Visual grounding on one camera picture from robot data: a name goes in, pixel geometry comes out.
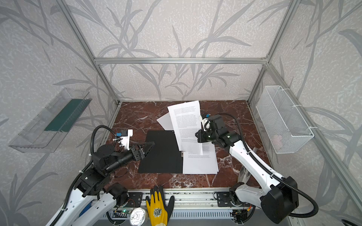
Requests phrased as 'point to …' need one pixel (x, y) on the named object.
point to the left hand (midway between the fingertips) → (152, 141)
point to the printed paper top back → (185, 119)
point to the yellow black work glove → (159, 211)
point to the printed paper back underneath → (165, 122)
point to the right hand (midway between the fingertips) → (195, 130)
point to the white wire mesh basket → (284, 131)
